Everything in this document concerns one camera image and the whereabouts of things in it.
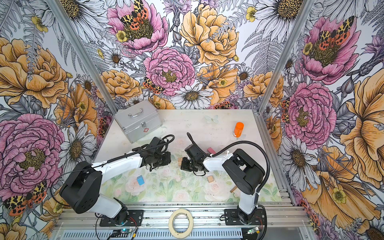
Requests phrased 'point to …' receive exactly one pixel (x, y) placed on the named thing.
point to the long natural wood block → (179, 160)
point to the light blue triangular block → (140, 180)
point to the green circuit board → (127, 230)
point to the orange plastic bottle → (238, 129)
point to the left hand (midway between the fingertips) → (169, 164)
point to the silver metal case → (139, 120)
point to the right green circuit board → (252, 230)
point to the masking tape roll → (183, 235)
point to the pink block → (211, 150)
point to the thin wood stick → (233, 189)
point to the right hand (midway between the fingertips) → (181, 171)
